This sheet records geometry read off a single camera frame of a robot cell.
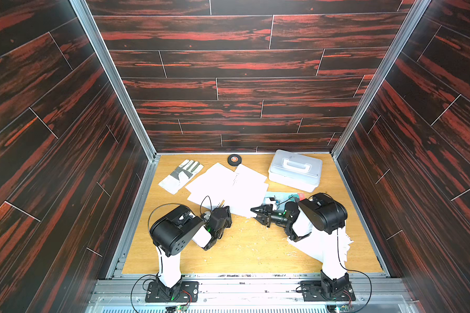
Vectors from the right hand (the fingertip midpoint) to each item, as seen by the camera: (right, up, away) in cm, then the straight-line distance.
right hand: (252, 209), depth 92 cm
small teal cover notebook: (+14, +4, +7) cm, 16 cm away
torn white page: (-2, +7, +12) cm, 14 cm away
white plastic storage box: (+23, +19, +6) cm, 30 cm away
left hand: (-9, +2, +3) cm, 9 cm away
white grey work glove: (-37, +19, +20) cm, 46 cm away
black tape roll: (-9, +26, +27) cm, 38 cm away
